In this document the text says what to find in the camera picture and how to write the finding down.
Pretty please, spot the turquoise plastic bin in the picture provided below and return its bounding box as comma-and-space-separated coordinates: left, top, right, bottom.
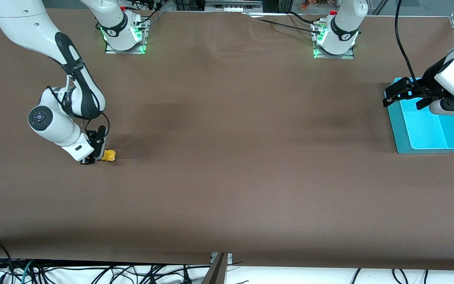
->
384, 77, 454, 154

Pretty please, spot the brown table cover sheet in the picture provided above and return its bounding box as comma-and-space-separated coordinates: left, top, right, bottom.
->
0, 7, 454, 271

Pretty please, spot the grey power strip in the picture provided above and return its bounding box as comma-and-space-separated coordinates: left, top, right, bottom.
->
205, 0, 264, 13

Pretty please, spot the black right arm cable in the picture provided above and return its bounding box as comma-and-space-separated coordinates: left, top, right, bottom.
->
46, 75, 112, 138

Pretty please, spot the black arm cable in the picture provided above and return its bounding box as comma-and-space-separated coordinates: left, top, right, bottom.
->
394, 0, 428, 95
46, 75, 112, 138

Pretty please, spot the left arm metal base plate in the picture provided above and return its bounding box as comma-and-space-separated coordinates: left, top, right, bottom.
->
313, 21, 355, 60

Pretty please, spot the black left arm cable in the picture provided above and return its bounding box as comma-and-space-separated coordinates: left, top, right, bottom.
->
394, 0, 428, 95

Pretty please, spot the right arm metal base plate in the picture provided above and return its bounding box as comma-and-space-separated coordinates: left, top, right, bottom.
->
105, 17, 149, 55

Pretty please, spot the black base cable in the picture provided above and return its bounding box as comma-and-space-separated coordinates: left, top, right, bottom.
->
257, 18, 320, 35
288, 11, 322, 26
138, 9, 167, 26

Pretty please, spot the teal floor cable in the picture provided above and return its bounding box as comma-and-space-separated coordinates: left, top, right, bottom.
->
20, 260, 35, 284

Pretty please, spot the aluminium frame post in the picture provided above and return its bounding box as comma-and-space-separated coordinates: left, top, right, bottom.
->
201, 252, 229, 284

